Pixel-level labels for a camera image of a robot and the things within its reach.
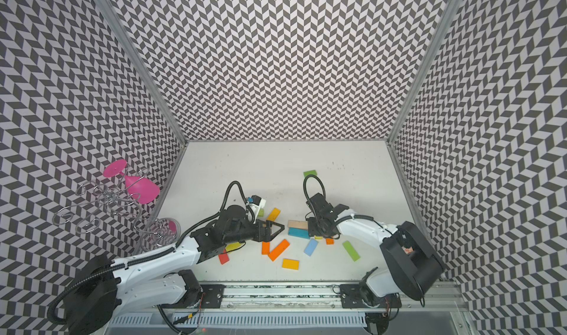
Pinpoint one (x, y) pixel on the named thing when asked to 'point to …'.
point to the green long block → (351, 251)
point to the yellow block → (317, 237)
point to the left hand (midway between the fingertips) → (278, 230)
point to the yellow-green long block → (233, 246)
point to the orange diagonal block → (276, 252)
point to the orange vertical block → (266, 248)
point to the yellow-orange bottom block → (290, 264)
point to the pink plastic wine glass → (142, 190)
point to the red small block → (224, 257)
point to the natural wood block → (297, 224)
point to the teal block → (298, 232)
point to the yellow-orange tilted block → (273, 215)
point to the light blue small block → (310, 246)
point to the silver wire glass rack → (102, 204)
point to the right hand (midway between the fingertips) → (316, 233)
